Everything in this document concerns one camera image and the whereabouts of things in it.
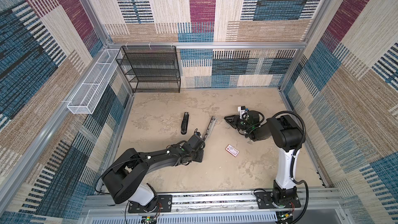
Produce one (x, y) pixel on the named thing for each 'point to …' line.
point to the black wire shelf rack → (151, 69)
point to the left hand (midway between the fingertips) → (201, 152)
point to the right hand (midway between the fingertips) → (225, 119)
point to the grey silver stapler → (212, 124)
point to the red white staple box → (231, 150)
